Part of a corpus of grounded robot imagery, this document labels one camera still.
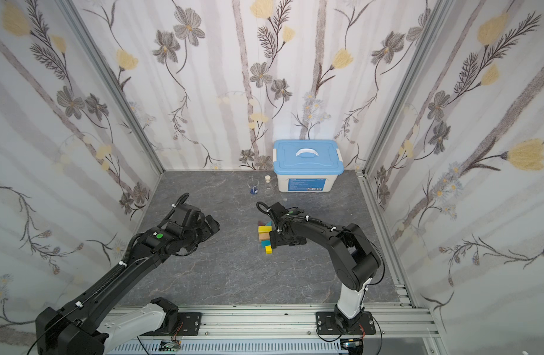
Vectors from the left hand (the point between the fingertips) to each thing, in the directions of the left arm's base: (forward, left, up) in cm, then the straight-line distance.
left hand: (215, 229), depth 80 cm
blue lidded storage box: (+32, -38, 0) cm, 49 cm away
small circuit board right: (-35, -48, -17) cm, 62 cm away
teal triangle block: (+10, -20, -13) cm, 26 cm away
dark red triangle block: (+11, -16, -15) cm, 24 cm away
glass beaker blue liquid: (+30, -12, -11) cm, 34 cm away
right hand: (+2, -28, -12) cm, 30 cm away
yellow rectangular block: (+8, -18, -15) cm, 24 cm away
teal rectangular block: (+1, -18, -16) cm, 24 cm away
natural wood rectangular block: (+4, -17, -14) cm, 23 cm away
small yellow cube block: (-2, -19, -15) cm, 25 cm away
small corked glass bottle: (+31, -20, -17) cm, 40 cm away
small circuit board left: (-34, +14, -16) cm, 40 cm away
